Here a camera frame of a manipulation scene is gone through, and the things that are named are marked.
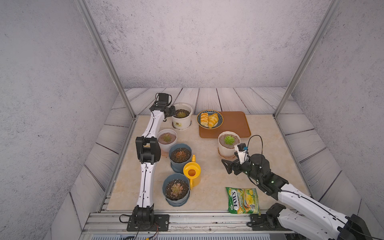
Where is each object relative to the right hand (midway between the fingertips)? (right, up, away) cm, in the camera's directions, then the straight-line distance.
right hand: (230, 156), depth 78 cm
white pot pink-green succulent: (-36, +8, +16) cm, 40 cm away
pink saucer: (-38, -2, +19) cm, 42 cm away
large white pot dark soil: (-27, +20, +27) cm, 43 cm away
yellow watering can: (-19, -8, +2) cm, 21 cm away
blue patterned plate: (0, +18, +36) cm, 40 cm away
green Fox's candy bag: (+6, -23, 0) cm, 24 cm away
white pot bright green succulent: (+1, +7, +13) cm, 15 cm away
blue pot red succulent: (-27, -1, +9) cm, 28 cm away
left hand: (-33, +27, +28) cm, 51 cm away
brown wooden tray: (+15, +19, +37) cm, 44 cm away
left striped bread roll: (-11, +21, +34) cm, 42 cm away
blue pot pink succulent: (-27, -16, -2) cm, 31 cm away
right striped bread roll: (-5, +21, +33) cm, 39 cm away
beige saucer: (+4, -4, +16) cm, 17 cm away
